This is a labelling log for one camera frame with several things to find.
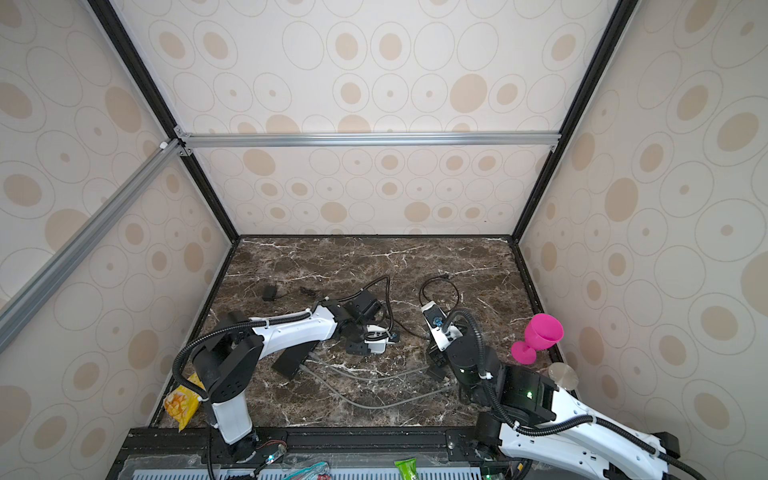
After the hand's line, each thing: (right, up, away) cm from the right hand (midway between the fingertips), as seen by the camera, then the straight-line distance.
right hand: (438, 317), depth 66 cm
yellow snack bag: (-65, -24, +11) cm, 71 cm away
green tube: (-7, -36, +3) cm, 36 cm away
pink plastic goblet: (+30, -6, +13) cm, 33 cm away
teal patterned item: (-29, -36, +2) cm, 46 cm away
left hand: (-15, -8, +23) cm, 29 cm away
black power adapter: (-16, +2, +5) cm, 17 cm away
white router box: (-15, -12, +20) cm, 27 cm away
